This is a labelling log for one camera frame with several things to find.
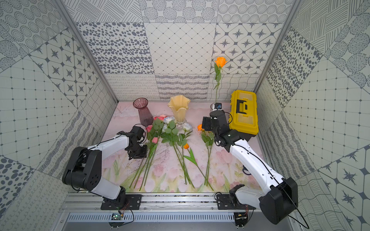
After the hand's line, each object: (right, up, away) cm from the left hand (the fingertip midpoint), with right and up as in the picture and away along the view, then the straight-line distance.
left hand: (144, 154), depth 90 cm
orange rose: (+42, +9, +8) cm, 43 cm away
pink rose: (+2, +13, +8) cm, 15 cm away
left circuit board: (-9, -26, -18) cm, 33 cm away
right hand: (+41, +22, -10) cm, 48 cm away
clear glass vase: (+40, +29, -20) cm, 54 cm away
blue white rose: (+16, +11, +6) cm, 20 cm away
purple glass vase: (-2, +24, +8) cm, 25 cm away
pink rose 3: (+3, +19, +11) cm, 22 cm away
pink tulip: (+5, +8, +5) cm, 11 cm away
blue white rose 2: (+23, +7, +6) cm, 25 cm away
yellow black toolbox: (+63, +24, -1) cm, 67 cm away
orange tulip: (+31, -3, -1) cm, 31 cm away
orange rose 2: (+37, +16, +11) cm, 41 cm away
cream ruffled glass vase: (+22, +33, +8) cm, 40 cm away
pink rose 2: (+6, +21, +12) cm, 25 cm away
